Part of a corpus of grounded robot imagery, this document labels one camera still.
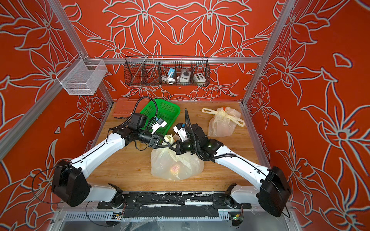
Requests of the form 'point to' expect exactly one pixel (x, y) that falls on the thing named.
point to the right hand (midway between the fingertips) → (166, 149)
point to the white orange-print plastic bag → (165, 163)
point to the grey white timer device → (185, 76)
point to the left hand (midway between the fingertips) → (169, 144)
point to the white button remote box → (199, 77)
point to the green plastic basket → (158, 116)
